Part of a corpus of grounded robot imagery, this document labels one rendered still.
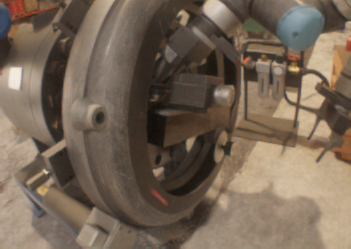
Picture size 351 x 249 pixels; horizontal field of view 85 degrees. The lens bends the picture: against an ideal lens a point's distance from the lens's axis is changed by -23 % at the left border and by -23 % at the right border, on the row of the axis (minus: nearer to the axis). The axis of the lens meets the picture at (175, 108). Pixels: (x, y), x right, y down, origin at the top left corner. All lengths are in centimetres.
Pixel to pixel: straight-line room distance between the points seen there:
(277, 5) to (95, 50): 32
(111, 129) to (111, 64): 10
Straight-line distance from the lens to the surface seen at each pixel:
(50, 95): 68
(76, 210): 62
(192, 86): 48
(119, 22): 39
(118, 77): 37
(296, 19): 42
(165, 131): 45
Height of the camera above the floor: 90
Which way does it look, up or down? 28 degrees down
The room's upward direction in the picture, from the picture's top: 8 degrees counter-clockwise
